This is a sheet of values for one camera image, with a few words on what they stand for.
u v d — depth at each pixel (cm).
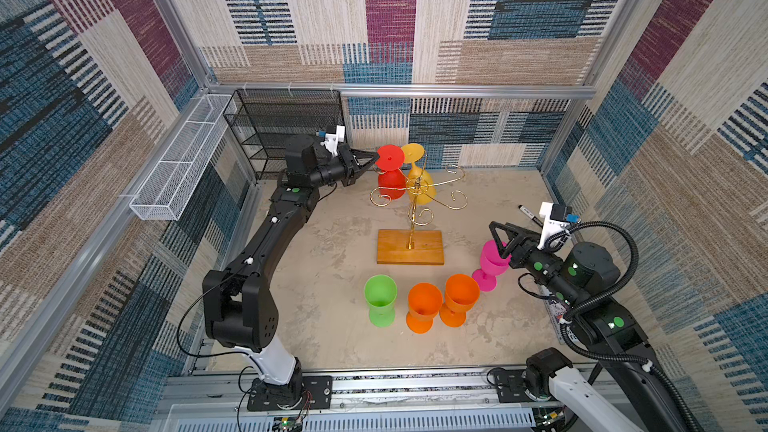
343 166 68
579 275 47
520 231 64
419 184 74
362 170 70
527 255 56
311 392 73
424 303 78
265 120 105
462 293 78
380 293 80
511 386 73
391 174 79
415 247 97
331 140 73
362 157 71
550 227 57
